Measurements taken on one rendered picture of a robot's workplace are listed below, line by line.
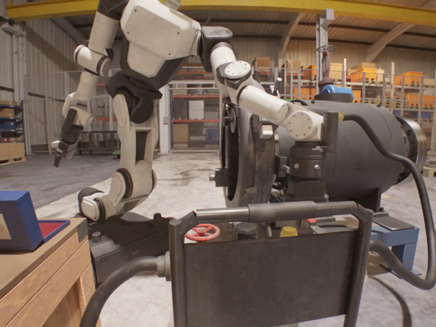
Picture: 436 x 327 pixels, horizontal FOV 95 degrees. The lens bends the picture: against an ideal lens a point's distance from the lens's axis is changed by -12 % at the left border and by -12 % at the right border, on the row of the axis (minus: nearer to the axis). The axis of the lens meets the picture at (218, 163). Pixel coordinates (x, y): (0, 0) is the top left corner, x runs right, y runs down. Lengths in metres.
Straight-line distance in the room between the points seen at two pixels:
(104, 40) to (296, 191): 0.89
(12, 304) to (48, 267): 0.10
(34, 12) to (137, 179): 10.89
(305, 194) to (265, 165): 0.34
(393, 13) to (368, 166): 10.61
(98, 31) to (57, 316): 0.93
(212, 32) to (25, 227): 0.80
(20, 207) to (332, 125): 0.65
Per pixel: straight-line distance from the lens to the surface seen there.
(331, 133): 0.56
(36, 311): 0.55
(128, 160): 1.04
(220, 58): 0.81
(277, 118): 0.61
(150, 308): 1.07
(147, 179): 1.07
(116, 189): 1.07
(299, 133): 0.54
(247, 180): 0.92
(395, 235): 1.34
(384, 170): 1.35
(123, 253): 1.18
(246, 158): 0.89
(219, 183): 1.23
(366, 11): 11.01
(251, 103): 0.64
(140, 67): 0.93
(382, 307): 1.21
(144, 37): 0.91
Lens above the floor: 0.69
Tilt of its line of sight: 7 degrees down
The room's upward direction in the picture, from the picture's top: straight up
